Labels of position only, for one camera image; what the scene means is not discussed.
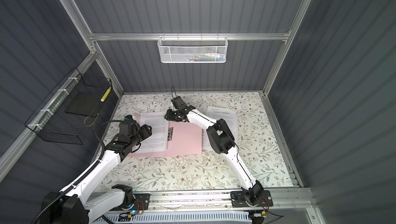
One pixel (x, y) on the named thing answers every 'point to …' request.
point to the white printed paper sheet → (158, 141)
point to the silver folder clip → (170, 133)
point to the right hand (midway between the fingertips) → (167, 118)
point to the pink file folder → (184, 138)
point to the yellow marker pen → (103, 97)
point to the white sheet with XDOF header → (219, 112)
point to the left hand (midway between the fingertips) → (147, 129)
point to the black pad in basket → (87, 104)
